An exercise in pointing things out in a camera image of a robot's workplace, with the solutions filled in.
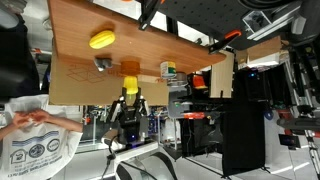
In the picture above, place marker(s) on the person left forearm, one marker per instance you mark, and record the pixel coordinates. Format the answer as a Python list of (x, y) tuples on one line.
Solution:
[(6, 130)]

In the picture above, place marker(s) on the white box with photo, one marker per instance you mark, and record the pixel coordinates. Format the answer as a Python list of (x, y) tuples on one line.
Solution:
[(256, 20)]

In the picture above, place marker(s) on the grey machine housing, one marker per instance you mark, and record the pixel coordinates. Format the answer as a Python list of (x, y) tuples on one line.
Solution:
[(176, 105)]

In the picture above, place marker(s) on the person left hand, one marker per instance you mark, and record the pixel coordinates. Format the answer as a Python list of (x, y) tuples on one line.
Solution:
[(20, 119)]

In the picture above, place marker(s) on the large brown cardboard box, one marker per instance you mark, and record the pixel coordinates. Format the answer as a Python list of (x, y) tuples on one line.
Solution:
[(86, 90)]

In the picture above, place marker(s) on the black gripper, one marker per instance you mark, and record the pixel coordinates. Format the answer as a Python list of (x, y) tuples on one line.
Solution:
[(130, 120)]

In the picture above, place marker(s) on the small brown cardboard box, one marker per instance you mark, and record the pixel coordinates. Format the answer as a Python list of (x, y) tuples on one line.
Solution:
[(263, 50)]

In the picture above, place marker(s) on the light plywood board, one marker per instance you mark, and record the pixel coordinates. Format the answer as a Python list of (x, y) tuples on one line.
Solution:
[(221, 76)]

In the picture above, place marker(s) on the small black screen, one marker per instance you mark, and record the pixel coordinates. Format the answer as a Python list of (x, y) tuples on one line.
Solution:
[(289, 140)]

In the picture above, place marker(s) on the small grey toy object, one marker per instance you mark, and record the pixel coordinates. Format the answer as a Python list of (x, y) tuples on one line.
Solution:
[(102, 63)]

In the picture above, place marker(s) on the black clamp with orange trigger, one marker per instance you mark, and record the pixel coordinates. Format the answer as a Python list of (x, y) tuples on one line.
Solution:
[(148, 13)]

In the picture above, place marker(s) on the person right forearm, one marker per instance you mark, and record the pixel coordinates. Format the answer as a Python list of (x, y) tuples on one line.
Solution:
[(66, 124)]

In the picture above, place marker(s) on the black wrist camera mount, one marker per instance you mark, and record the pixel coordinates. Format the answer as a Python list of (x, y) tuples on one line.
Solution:
[(133, 139)]

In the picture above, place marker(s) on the orange bowl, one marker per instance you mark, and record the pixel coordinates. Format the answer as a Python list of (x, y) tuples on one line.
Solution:
[(130, 67)]

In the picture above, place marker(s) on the white green label can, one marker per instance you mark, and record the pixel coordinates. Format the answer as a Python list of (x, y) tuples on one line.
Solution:
[(168, 69)]

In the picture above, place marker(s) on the person right hand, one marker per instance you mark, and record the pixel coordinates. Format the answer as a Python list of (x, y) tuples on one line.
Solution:
[(40, 116)]

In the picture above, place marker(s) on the orange yellow cylinder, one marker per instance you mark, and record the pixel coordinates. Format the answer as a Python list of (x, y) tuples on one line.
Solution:
[(131, 84)]

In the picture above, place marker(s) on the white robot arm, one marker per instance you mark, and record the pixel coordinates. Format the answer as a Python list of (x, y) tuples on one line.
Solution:
[(143, 161)]

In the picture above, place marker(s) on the black perforated breadboard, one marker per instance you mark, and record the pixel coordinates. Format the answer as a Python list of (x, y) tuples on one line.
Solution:
[(206, 15)]

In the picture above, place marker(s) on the small light wooden block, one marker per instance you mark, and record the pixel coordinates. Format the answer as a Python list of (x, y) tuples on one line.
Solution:
[(150, 79)]

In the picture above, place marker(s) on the dark clothed person torso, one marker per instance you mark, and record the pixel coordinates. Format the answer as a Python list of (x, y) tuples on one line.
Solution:
[(16, 56)]

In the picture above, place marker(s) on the yellow ridged squash toy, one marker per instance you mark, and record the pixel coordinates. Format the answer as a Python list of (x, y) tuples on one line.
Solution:
[(102, 39)]

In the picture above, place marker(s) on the silver metal cylinder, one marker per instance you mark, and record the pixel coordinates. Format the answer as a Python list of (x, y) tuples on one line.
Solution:
[(178, 80)]

